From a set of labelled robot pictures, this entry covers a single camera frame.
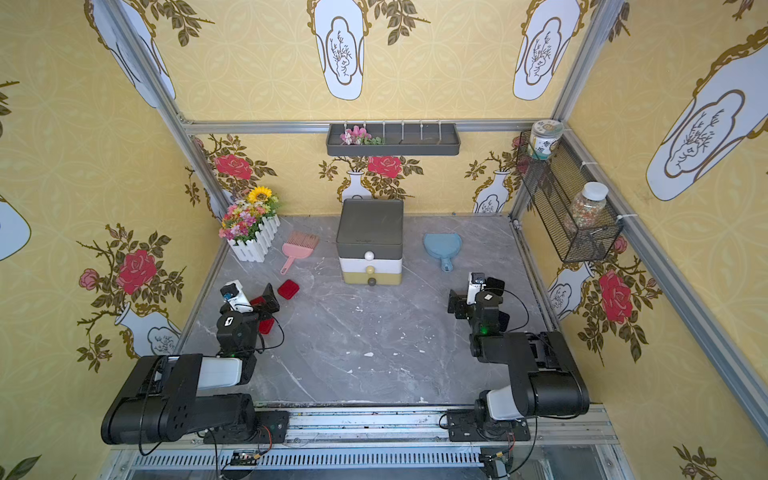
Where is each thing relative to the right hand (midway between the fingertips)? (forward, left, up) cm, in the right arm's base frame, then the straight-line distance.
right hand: (474, 289), depth 94 cm
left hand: (-7, +69, +7) cm, 70 cm away
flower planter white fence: (+15, +73, +12) cm, 75 cm away
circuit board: (-46, +60, -7) cm, 76 cm away
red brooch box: (-13, +63, -2) cm, 65 cm away
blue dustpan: (+23, +7, -7) cm, 25 cm away
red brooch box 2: (-13, +61, +12) cm, 63 cm away
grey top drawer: (+4, +32, +14) cm, 35 cm away
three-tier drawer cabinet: (+5, +32, +17) cm, 36 cm away
